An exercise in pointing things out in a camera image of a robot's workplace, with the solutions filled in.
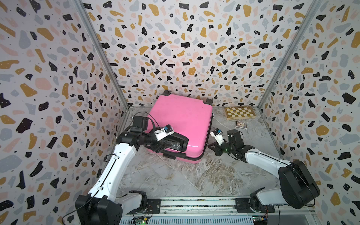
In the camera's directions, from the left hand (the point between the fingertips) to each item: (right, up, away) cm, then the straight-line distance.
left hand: (167, 137), depth 76 cm
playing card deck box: (+53, +5, +34) cm, 63 cm away
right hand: (+25, -7, +11) cm, 28 cm away
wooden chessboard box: (+54, +15, +41) cm, 70 cm away
